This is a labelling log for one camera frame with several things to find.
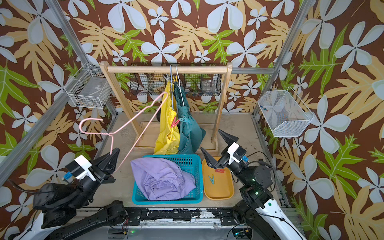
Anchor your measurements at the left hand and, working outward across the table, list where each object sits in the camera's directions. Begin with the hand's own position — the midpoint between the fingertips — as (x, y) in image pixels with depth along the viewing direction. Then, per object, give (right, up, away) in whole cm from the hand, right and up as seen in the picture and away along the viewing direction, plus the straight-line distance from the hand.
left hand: (117, 148), depth 50 cm
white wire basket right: (+79, +15, +34) cm, 88 cm away
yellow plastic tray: (+41, -25, +35) cm, 59 cm away
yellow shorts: (+15, +1, +15) cm, 21 cm away
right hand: (+32, +3, +4) cm, 33 cm away
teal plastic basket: (+26, -15, +40) cm, 50 cm away
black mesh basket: (+30, +36, +49) cm, 68 cm away
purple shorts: (+9, -20, +26) cm, 34 cm away
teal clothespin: (+38, -23, +36) cm, 57 cm away
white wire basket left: (-36, +31, +38) cm, 61 cm away
